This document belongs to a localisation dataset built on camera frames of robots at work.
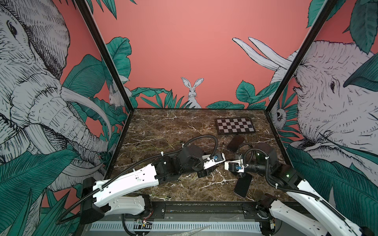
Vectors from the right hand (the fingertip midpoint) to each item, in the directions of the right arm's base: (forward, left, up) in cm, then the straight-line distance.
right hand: (223, 156), depth 66 cm
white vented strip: (-25, +19, -25) cm, 40 cm away
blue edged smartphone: (+25, -16, -26) cm, 39 cm away
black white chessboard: (+37, -13, -23) cm, 45 cm away
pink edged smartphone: (-5, -14, -25) cm, 29 cm away
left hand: (-2, +3, +1) cm, 4 cm away
